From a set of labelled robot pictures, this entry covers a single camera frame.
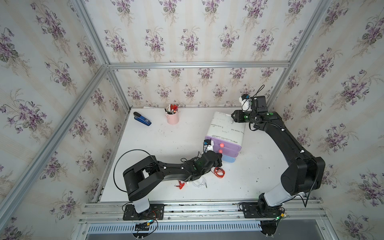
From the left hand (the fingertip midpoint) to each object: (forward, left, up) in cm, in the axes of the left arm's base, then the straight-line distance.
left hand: (225, 157), depth 82 cm
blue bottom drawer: (+1, -3, -6) cm, 7 cm away
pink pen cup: (+33, +32, -6) cm, 46 cm away
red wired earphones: (-12, +25, -10) cm, 29 cm away
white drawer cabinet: (+13, +2, +12) cm, 18 cm away
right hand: (+20, -8, +13) cm, 25 cm away
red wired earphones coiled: (-5, +3, -10) cm, 11 cm away
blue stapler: (+34, +55, -8) cm, 66 cm away
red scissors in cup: (+39, +32, +1) cm, 50 cm away
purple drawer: (+3, -2, 0) cm, 3 cm away
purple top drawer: (+3, +4, +9) cm, 10 cm away
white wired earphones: (-10, +14, -11) cm, 20 cm away
